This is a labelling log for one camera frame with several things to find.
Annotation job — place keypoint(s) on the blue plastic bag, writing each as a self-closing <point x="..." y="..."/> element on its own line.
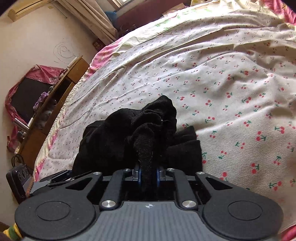
<point x="112" y="17"/>

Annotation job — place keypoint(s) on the maroon headboard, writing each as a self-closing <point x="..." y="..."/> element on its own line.
<point x="134" y="18"/>

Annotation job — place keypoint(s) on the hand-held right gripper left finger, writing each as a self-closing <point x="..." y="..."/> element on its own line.
<point x="138" y="173"/>

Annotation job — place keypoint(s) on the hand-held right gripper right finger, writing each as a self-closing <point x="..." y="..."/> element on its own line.
<point x="158" y="176"/>

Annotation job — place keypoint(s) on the white paper roll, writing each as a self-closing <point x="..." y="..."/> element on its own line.
<point x="72" y="62"/>

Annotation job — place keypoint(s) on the beige air conditioner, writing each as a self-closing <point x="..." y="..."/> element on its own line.
<point x="25" y="8"/>

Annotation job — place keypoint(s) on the black pants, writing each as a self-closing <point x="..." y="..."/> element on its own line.
<point x="129" y="129"/>

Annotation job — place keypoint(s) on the cherry print bedsheet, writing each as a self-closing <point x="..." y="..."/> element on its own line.
<point x="231" y="69"/>

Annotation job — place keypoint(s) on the black television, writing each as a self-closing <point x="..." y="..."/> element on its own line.
<point x="27" y="97"/>

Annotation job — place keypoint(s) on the wooden cabinet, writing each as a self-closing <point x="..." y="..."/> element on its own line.
<point x="76" y="69"/>

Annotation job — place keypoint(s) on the pink floral cream quilt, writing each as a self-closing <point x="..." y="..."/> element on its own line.
<point x="284" y="9"/>

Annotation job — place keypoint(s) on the metal tube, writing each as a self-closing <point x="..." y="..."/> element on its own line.
<point x="22" y="124"/>

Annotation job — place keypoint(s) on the dark red patterned box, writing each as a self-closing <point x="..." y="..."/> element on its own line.
<point x="98" y="44"/>

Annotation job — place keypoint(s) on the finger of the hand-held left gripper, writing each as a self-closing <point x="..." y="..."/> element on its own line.
<point x="62" y="176"/>

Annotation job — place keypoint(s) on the beige patterned curtain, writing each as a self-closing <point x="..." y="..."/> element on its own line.
<point x="92" y="18"/>

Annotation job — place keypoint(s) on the purple cloth item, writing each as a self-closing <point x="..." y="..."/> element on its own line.
<point x="41" y="99"/>

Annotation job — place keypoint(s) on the window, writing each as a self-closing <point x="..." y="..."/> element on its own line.
<point x="120" y="2"/>

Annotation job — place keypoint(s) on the yellow striped cloth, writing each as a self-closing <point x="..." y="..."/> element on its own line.
<point x="12" y="231"/>

